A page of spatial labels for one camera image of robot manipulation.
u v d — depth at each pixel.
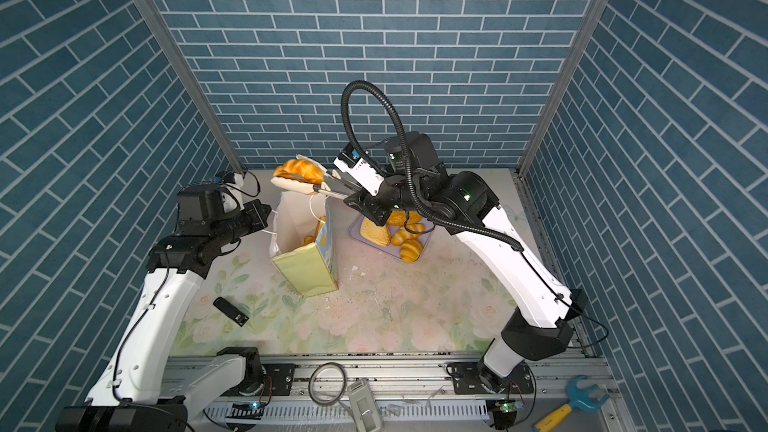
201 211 0.51
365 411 0.69
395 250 0.97
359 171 0.48
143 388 0.38
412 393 0.74
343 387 0.72
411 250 0.93
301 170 0.62
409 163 0.40
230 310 0.83
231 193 0.57
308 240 0.98
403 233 0.99
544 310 0.39
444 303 0.87
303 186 0.58
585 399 0.71
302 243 0.98
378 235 0.98
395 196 0.47
